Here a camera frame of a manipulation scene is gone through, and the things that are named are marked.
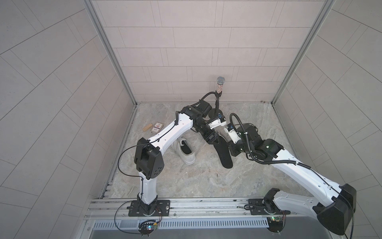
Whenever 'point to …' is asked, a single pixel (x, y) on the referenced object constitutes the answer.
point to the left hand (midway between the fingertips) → (218, 138)
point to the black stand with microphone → (216, 112)
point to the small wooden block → (147, 127)
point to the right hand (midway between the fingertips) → (226, 144)
